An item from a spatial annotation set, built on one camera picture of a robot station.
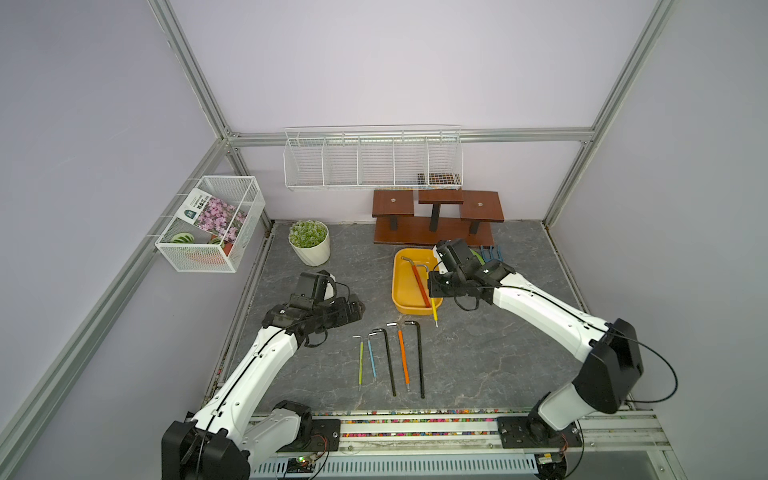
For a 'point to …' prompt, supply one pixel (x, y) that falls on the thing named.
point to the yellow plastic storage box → (406, 291)
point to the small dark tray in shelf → (440, 178)
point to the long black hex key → (422, 380)
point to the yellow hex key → (435, 312)
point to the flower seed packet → (213, 215)
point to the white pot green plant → (311, 241)
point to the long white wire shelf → (422, 156)
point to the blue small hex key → (371, 353)
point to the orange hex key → (403, 353)
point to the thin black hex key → (388, 357)
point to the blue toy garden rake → (491, 256)
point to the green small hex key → (361, 360)
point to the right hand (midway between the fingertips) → (428, 283)
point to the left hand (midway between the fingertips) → (351, 314)
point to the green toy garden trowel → (479, 257)
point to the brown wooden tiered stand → (456, 214)
